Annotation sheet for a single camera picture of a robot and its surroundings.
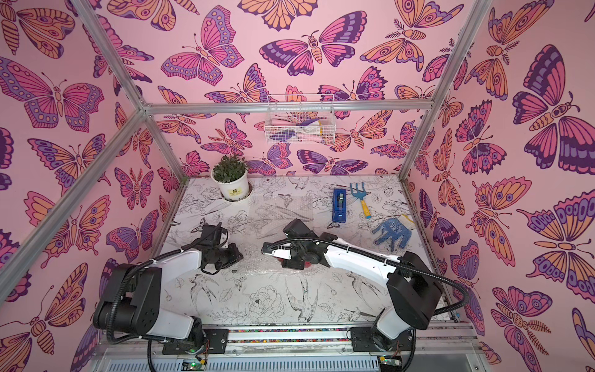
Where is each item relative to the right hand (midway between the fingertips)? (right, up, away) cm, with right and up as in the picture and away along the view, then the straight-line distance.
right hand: (286, 248), depth 83 cm
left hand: (-17, -4, +10) cm, 20 cm away
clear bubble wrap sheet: (-12, -8, +7) cm, 16 cm away
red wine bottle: (+7, +1, -22) cm, 23 cm away
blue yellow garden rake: (+35, +20, +30) cm, 50 cm away
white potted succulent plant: (-24, +28, +15) cm, 40 cm away
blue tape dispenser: (+22, +15, +19) cm, 33 cm away
